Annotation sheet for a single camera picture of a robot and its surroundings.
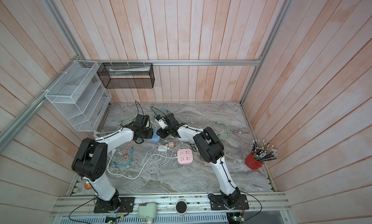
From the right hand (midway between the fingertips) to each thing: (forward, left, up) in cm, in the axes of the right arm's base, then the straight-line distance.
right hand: (159, 130), depth 100 cm
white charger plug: (-13, -4, -1) cm, 14 cm away
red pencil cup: (-23, -57, +14) cm, 63 cm away
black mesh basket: (+22, +19, +31) cm, 42 cm away
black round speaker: (-46, -17, +3) cm, 49 cm away
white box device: (-47, -1, +1) cm, 48 cm away
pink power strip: (-18, -19, -1) cm, 26 cm away
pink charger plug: (-11, -9, 0) cm, 14 cm away
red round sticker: (-37, +36, -2) cm, 51 cm away
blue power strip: (-6, +2, 0) cm, 6 cm away
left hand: (-5, +5, +2) cm, 8 cm away
